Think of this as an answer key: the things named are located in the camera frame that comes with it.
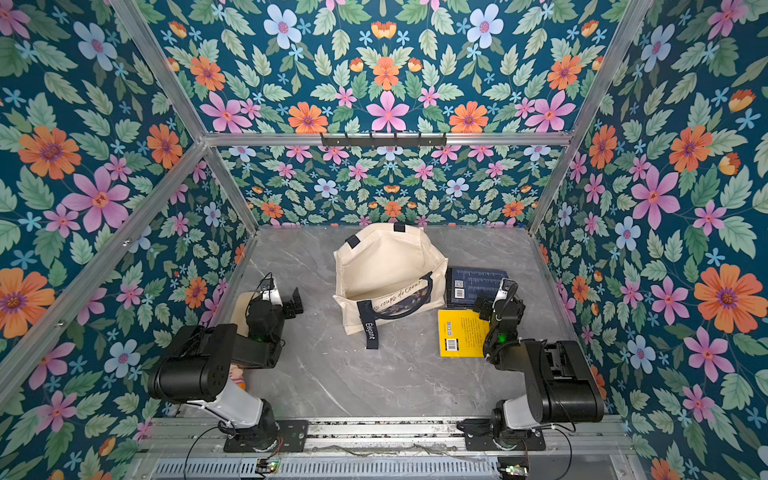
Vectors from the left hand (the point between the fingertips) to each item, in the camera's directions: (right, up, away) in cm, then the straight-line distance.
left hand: (282, 288), depth 93 cm
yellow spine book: (+55, -12, -6) cm, 57 cm away
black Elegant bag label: (+29, -3, -19) cm, 35 cm away
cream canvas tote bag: (+35, +7, +6) cm, 36 cm away
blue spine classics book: (+58, +1, +3) cm, 58 cm away
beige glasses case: (-15, -8, +3) cm, 17 cm away
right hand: (+70, -1, -1) cm, 70 cm away
